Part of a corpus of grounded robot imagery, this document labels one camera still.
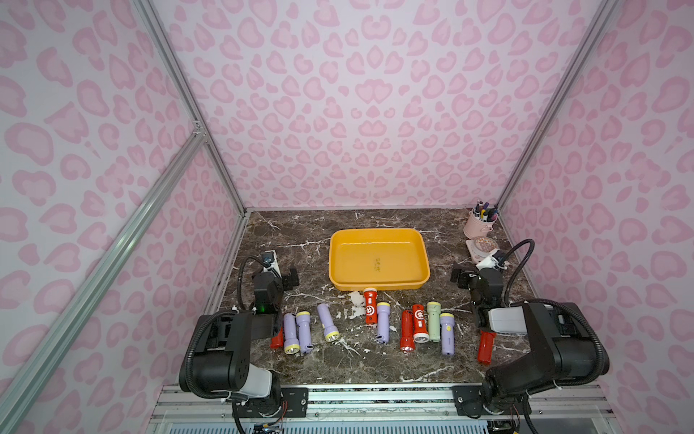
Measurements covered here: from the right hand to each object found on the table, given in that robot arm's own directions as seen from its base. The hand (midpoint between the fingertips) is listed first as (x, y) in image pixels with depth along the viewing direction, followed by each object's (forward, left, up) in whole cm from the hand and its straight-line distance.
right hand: (471, 261), depth 93 cm
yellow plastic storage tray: (+6, +29, -8) cm, 31 cm away
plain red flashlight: (-24, +24, -4) cm, 34 cm away
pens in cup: (+18, -7, +5) cm, 20 cm away
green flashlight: (-16, +14, -4) cm, 22 cm away
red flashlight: (-27, +63, -4) cm, 68 cm away
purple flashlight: (-16, +30, -4) cm, 35 cm away
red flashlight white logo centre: (-15, +35, -4) cm, 38 cm away
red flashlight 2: (-27, 0, -5) cm, 27 cm away
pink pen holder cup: (+17, -7, +1) cm, 18 cm away
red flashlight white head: (-24, +20, -4) cm, 31 cm away
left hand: (-3, +65, +3) cm, 65 cm away
